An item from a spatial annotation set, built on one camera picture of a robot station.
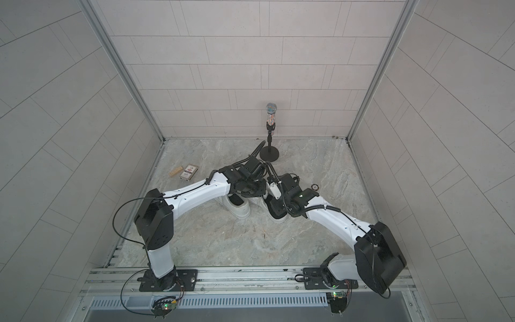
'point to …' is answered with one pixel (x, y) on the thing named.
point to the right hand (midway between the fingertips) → (273, 202)
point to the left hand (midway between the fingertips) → (269, 191)
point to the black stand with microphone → (269, 153)
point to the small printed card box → (188, 172)
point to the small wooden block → (176, 171)
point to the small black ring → (312, 187)
